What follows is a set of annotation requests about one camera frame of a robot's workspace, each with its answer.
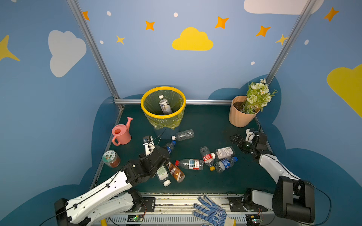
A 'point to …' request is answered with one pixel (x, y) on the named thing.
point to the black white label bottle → (165, 105)
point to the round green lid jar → (111, 158)
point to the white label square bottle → (223, 152)
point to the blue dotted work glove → (217, 216)
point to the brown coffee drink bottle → (176, 172)
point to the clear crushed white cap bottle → (181, 135)
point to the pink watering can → (121, 133)
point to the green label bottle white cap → (162, 174)
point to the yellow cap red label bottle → (208, 157)
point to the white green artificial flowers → (258, 96)
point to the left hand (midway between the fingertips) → (162, 149)
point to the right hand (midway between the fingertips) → (235, 138)
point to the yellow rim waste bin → (168, 125)
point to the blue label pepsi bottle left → (170, 147)
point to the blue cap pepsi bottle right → (221, 165)
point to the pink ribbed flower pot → (237, 117)
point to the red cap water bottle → (193, 164)
